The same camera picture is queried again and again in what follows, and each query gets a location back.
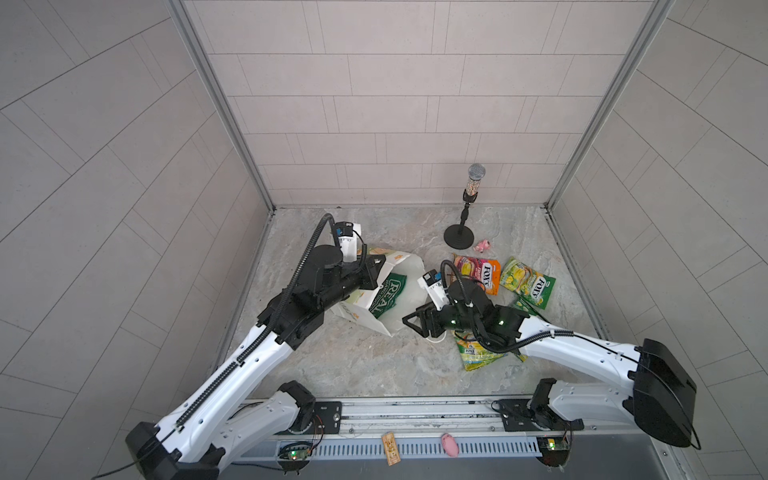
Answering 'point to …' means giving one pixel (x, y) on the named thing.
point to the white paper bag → (356, 305)
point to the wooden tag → (391, 449)
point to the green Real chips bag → (387, 295)
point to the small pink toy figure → (484, 244)
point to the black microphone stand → (461, 236)
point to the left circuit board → (295, 456)
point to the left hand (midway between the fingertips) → (394, 258)
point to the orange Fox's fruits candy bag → (484, 270)
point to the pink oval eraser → (450, 445)
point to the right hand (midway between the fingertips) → (409, 321)
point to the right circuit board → (554, 450)
